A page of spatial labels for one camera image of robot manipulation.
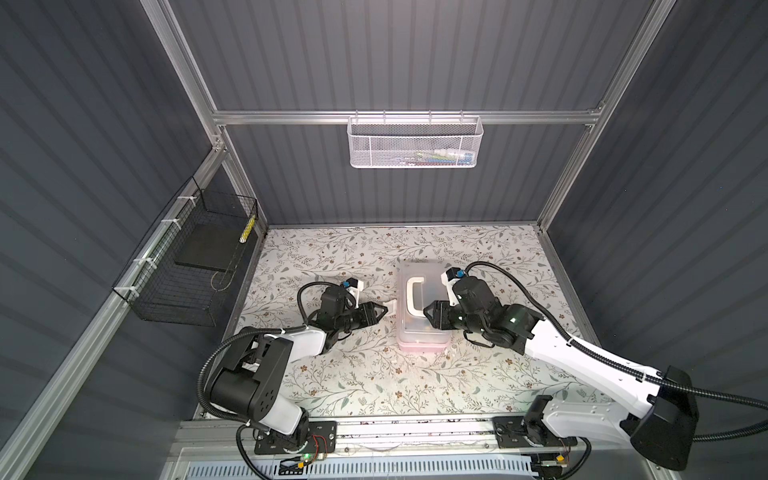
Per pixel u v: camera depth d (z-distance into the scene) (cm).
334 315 72
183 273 72
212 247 78
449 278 70
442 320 67
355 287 85
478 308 57
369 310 82
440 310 67
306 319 71
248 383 45
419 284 89
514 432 73
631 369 43
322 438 72
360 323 80
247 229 82
